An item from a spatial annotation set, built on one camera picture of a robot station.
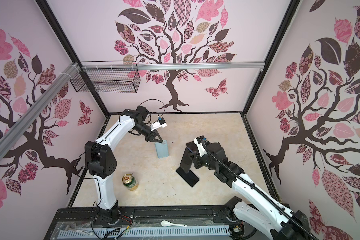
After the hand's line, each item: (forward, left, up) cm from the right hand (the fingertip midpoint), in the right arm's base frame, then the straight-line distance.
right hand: (190, 152), depth 75 cm
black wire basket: (+48, +53, +15) cm, 73 cm away
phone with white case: (-6, 0, -19) cm, 20 cm away
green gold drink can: (-12, +31, -9) cm, 35 cm away
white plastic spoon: (-29, +13, -18) cm, 36 cm away
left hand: (+10, +18, -4) cm, 20 cm away
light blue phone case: (+9, +17, -12) cm, 22 cm away
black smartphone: (-3, +2, -3) cm, 5 cm away
